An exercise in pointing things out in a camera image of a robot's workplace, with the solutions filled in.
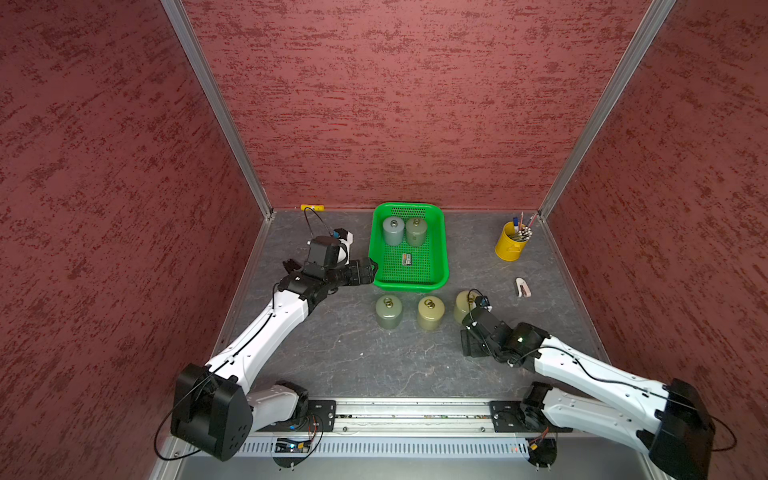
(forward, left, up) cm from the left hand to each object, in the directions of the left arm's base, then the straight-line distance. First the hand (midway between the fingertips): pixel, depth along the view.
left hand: (362, 273), depth 81 cm
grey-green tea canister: (+25, -17, -12) cm, 33 cm away
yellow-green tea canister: (-4, -30, -9) cm, 32 cm away
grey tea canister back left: (+24, -8, -10) cm, 28 cm away
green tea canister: (-7, -7, -10) cm, 14 cm away
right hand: (-15, -32, -13) cm, 38 cm away
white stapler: (+7, -52, -16) cm, 54 cm away
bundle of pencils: (+16, -50, -1) cm, 52 cm away
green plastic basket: (+15, -22, -18) cm, 32 cm away
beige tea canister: (-6, -20, -10) cm, 23 cm away
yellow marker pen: (+43, +25, -17) cm, 53 cm away
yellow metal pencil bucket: (+17, -49, -11) cm, 53 cm away
